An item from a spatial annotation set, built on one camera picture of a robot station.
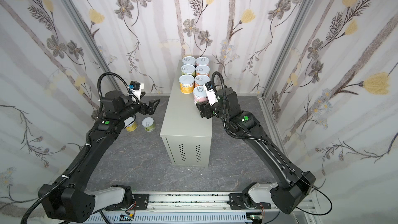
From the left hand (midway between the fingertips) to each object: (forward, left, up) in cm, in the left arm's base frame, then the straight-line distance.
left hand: (149, 91), depth 72 cm
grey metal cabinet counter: (-22, -18, -1) cm, 29 cm away
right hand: (-7, -26, +3) cm, 27 cm away
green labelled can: (+2, +8, -31) cm, 32 cm away
